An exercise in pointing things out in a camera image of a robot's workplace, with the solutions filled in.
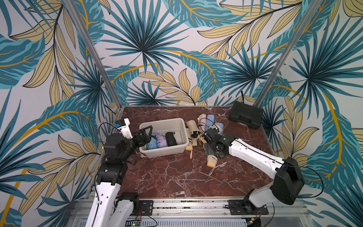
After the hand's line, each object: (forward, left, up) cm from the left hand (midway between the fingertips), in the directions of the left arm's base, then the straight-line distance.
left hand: (146, 131), depth 68 cm
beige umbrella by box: (+18, -26, -24) cm, 40 cm away
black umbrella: (+12, -10, -27) cm, 31 cm away
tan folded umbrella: (+22, -42, -24) cm, 53 cm away
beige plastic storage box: (+20, -14, -22) cm, 33 cm away
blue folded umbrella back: (+28, -38, -27) cm, 54 cm away
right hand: (+1, -37, -19) cm, 41 cm away
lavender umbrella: (+10, -3, -26) cm, 28 cm away
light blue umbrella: (+7, +2, -25) cm, 26 cm away
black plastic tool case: (+33, -66, -23) cm, 77 cm away
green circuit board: (-35, +5, -32) cm, 48 cm away
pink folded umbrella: (+27, -32, -24) cm, 48 cm away
